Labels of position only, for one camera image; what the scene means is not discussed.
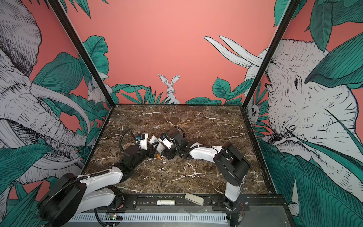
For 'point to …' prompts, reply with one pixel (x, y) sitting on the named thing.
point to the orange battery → (159, 156)
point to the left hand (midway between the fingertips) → (157, 141)
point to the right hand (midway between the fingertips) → (163, 148)
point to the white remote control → (159, 146)
